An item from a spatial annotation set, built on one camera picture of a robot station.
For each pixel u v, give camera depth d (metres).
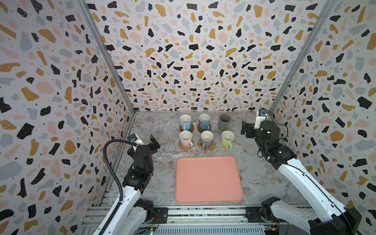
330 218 0.38
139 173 0.56
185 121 1.04
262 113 0.62
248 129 0.66
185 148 1.00
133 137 0.62
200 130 1.09
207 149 1.00
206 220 0.73
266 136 0.52
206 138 0.95
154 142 0.69
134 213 0.59
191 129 1.10
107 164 0.47
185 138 0.93
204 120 1.05
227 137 0.97
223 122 1.03
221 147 1.00
